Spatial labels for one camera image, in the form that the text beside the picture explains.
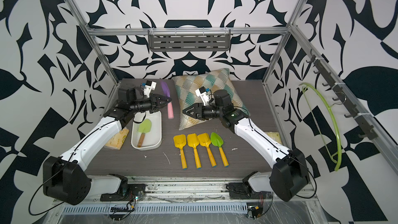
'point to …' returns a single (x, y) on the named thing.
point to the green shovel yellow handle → (217, 140)
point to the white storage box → (153, 138)
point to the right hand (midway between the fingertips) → (185, 110)
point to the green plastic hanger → (339, 162)
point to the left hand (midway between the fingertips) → (172, 98)
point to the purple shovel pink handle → (165, 89)
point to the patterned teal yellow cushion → (185, 87)
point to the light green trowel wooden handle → (145, 126)
